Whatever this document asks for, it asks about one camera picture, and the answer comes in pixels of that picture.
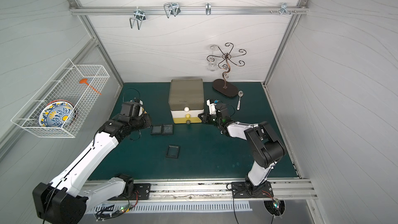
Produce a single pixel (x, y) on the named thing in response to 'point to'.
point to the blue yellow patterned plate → (59, 113)
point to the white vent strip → (132, 208)
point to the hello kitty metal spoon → (240, 94)
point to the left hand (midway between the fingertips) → (150, 118)
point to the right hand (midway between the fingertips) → (199, 114)
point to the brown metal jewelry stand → (219, 84)
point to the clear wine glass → (212, 65)
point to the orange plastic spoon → (84, 81)
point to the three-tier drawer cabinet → (186, 100)
